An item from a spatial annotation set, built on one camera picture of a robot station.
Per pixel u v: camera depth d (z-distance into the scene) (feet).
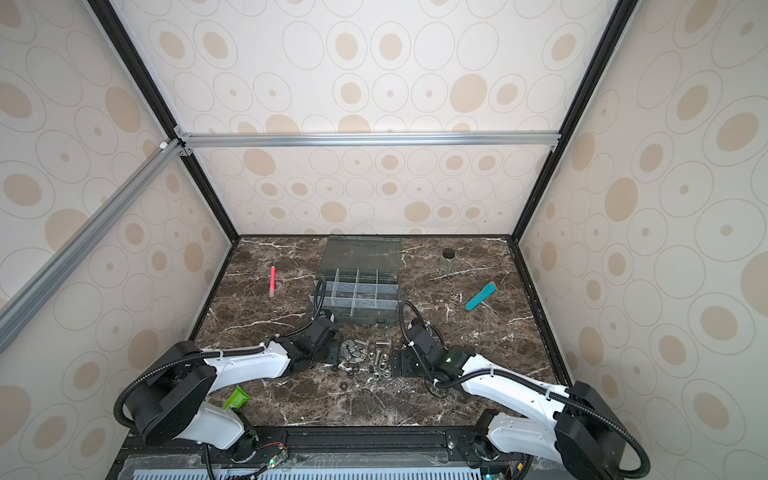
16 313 1.67
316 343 2.29
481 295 3.36
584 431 1.33
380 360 2.86
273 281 3.48
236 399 2.55
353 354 2.90
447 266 3.43
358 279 3.39
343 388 2.73
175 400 1.40
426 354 2.01
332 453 2.39
